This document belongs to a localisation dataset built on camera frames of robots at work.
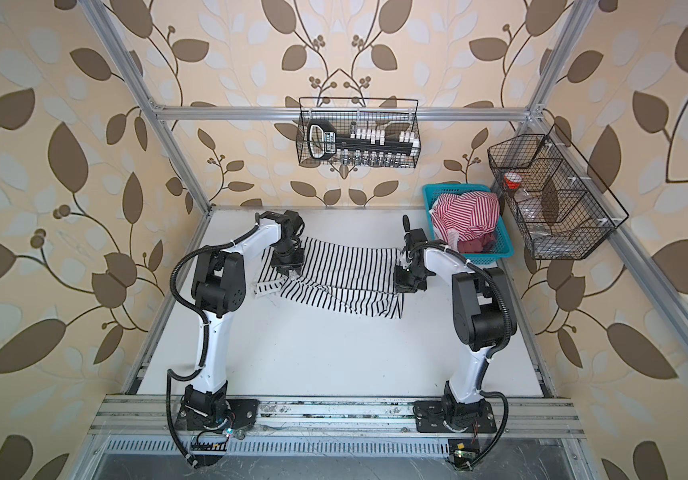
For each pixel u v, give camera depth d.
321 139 0.84
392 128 0.94
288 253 0.88
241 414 0.74
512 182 0.87
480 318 0.50
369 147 0.83
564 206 0.73
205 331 0.61
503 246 0.99
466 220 1.03
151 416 0.76
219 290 0.60
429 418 0.73
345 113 0.89
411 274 0.82
